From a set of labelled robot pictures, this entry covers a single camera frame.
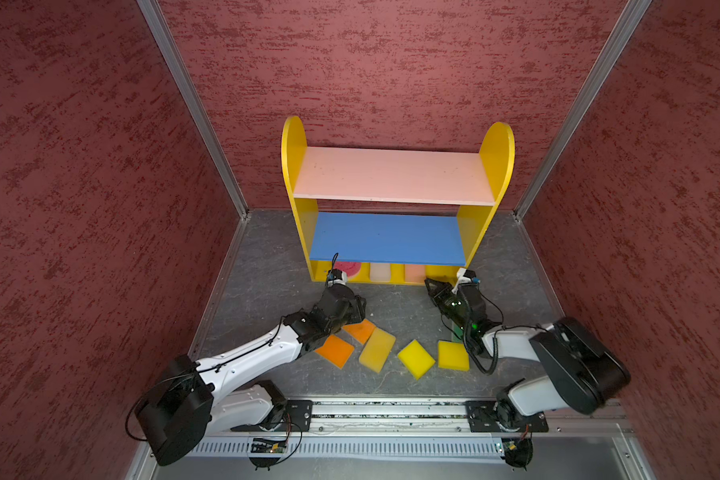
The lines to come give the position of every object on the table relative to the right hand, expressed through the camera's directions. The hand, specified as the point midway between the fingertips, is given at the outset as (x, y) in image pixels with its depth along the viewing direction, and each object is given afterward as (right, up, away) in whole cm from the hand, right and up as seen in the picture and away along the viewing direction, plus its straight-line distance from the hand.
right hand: (419, 284), depth 89 cm
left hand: (-18, -6, -5) cm, 20 cm away
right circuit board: (+21, -38, -17) cm, 47 cm away
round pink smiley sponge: (-22, +4, +10) cm, 24 cm away
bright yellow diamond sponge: (-2, -20, -7) cm, 21 cm away
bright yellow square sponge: (+9, -20, -4) cm, 22 cm away
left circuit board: (-42, -38, -16) cm, 59 cm away
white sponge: (-12, +2, +11) cm, 16 cm away
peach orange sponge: (+1, +2, +12) cm, 12 cm away
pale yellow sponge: (-13, -19, -4) cm, 23 cm away
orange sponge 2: (-18, -14, -1) cm, 22 cm away
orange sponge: (-25, -19, -4) cm, 32 cm away
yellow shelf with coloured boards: (-10, +21, +7) cm, 25 cm away
